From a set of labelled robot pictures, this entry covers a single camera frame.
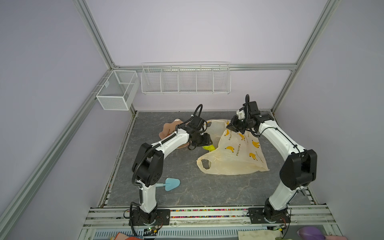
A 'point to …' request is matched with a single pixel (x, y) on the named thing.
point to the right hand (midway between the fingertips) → (226, 127)
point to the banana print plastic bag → (235, 152)
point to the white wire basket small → (119, 90)
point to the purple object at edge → (310, 233)
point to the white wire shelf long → (186, 77)
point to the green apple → (209, 147)
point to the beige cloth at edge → (259, 234)
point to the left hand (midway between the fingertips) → (209, 145)
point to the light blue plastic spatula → (170, 183)
